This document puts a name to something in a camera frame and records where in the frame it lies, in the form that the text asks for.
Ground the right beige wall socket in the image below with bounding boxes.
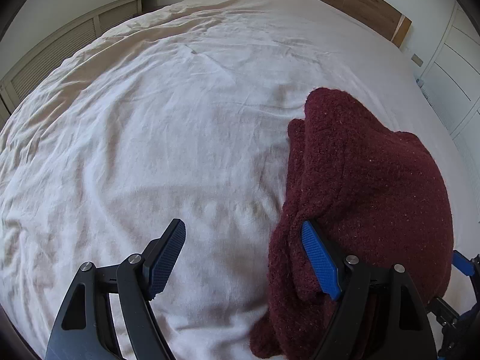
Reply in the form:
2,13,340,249
411,54,423,67

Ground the white bed sheet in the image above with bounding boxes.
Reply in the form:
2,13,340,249
1,0,479,359

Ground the white louvered low cabinet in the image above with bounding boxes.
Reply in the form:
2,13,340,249
1,0,157,125

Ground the white wardrobe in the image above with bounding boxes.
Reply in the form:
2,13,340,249
416,1,480,189

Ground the dark red knitted sweater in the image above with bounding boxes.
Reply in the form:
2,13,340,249
250,88,454,359

